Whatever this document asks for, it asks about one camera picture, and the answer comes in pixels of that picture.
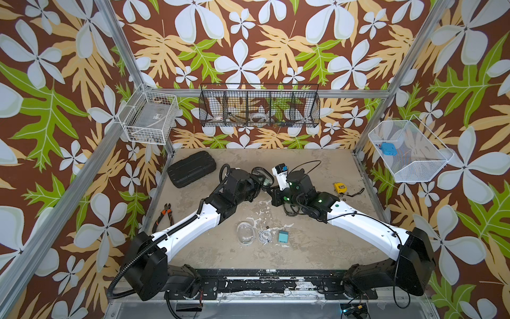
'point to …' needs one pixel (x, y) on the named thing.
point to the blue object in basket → (388, 149)
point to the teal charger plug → (283, 236)
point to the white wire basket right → (420, 156)
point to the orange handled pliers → (167, 207)
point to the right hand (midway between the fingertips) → (266, 189)
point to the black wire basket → (259, 105)
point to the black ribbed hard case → (191, 169)
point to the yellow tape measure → (340, 187)
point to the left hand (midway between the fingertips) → (269, 175)
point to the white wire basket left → (149, 117)
